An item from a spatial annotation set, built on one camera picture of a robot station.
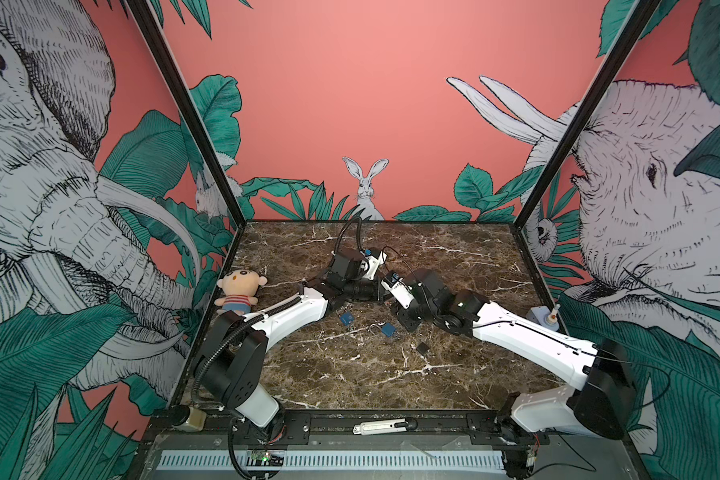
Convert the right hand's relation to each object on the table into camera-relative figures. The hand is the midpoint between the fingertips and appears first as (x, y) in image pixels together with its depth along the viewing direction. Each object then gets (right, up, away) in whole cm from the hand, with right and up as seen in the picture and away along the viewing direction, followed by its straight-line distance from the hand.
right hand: (393, 305), depth 78 cm
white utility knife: (-4, -31, -4) cm, 31 cm away
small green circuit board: (-32, -34, -9) cm, 48 cm away
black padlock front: (+10, -15, +10) cm, 20 cm away
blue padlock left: (-13, -7, +14) cm, 21 cm away
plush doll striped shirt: (-48, +3, +14) cm, 50 cm away
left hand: (+3, +4, +1) cm, 5 cm away
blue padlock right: (0, -10, +13) cm, 16 cm away
